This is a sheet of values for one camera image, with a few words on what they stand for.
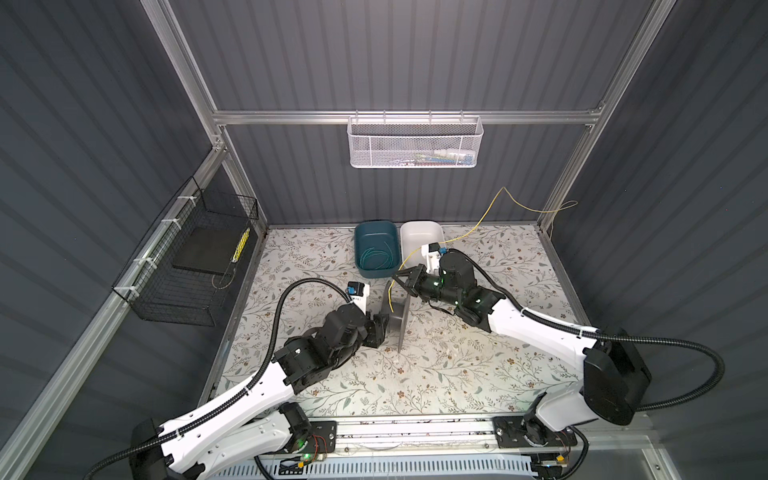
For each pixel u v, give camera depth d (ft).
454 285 2.03
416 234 3.89
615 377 1.42
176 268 2.36
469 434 2.47
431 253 2.42
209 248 2.44
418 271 2.27
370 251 3.51
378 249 3.55
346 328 1.70
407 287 2.23
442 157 3.00
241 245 2.58
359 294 2.07
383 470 2.29
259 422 1.96
